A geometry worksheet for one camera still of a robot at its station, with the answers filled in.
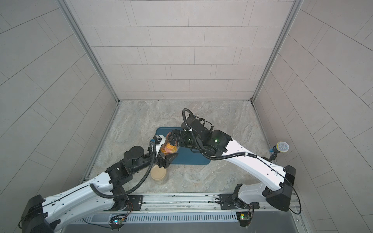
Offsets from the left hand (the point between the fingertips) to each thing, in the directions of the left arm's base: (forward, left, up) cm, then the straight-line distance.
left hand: (175, 148), depth 70 cm
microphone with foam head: (-2, -49, +6) cm, 49 cm away
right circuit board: (-26, -34, -19) cm, 47 cm away
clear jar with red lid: (-2, +3, +6) cm, 7 cm away
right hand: (+1, 0, +6) cm, 6 cm away
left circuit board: (-27, +25, -16) cm, 41 cm away
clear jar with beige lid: (-9, +8, -11) cm, 17 cm away
